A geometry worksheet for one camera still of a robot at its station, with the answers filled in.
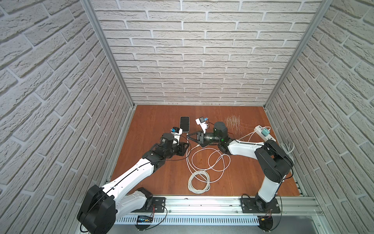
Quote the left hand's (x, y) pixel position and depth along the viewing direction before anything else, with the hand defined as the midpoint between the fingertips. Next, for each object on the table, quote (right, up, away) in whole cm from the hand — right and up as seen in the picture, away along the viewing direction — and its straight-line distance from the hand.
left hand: (187, 140), depth 80 cm
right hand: (-2, 0, -3) cm, 4 cm away
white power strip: (+50, +5, +20) cm, 54 cm away
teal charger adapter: (+52, +3, +15) cm, 54 cm away
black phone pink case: (-3, +9, +27) cm, 28 cm away
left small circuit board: (-22, -39, -8) cm, 45 cm away
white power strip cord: (+68, -8, +15) cm, 70 cm away
